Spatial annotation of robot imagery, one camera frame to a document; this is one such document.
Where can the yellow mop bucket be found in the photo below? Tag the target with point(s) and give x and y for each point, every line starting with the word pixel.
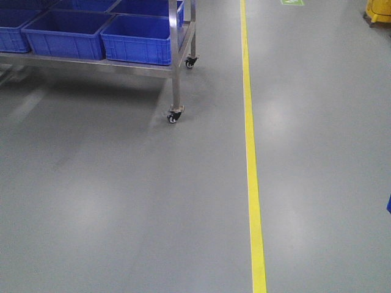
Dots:
pixel 378 12

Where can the blue plastic box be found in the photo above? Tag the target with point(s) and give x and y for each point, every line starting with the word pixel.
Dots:
pixel 389 204

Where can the row of blue bins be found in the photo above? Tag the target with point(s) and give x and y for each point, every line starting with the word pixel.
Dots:
pixel 67 39

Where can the steel rack on castors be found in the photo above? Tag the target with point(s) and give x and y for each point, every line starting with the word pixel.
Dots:
pixel 176 76

